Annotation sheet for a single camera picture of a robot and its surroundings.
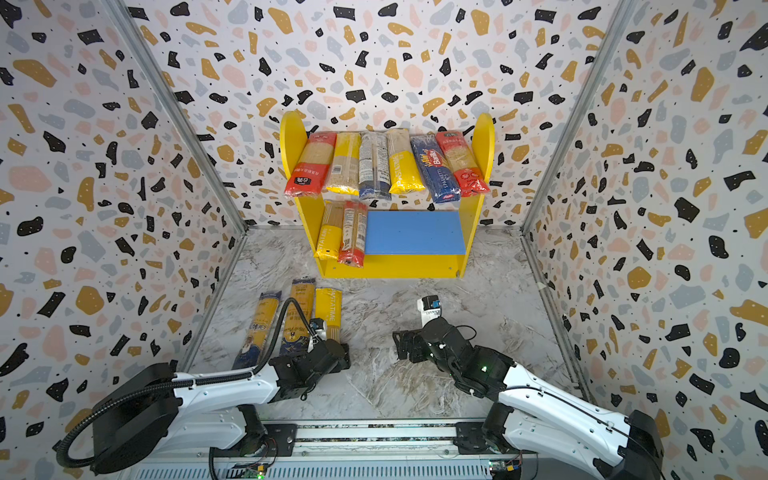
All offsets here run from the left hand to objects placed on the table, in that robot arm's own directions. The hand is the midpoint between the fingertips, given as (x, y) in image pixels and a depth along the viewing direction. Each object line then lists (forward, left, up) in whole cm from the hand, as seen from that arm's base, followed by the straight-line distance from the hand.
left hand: (339, 347), depth 86 cm
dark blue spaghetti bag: (+1, +25, -2) cm, 25 cm away
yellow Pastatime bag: (+34, +5, +13) cm, 36 cm away
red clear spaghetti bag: (+26, -3, +13) cm, 30 cm away
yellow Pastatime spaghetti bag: (+14, +5, -1) cm, 15 cm away
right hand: (-2, -18, +15) cm, 23 cm away
